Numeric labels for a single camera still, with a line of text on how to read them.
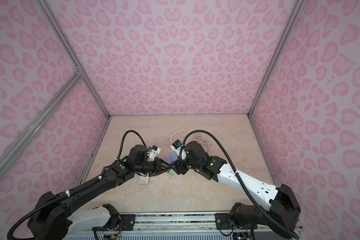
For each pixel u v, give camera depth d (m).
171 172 0.74
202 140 1.01
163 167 0.75
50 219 0.39
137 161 0.63
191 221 0.75
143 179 0.85
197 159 0.57
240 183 0.46
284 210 0.39
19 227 0.37
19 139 0.60
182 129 1.10
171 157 0.94
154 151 0.75
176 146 0.65
